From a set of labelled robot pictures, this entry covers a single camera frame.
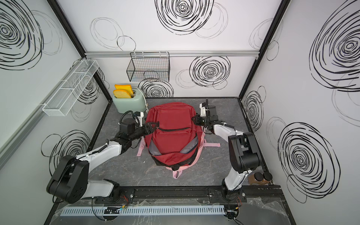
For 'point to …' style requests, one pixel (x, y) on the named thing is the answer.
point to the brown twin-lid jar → (259, 178)
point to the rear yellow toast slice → (126, 87)
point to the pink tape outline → (176, 174)
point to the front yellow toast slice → (122, 93)
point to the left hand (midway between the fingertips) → (155, 125)
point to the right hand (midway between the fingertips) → (193, 118)
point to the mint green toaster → (137, 104)
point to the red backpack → (175, 142)
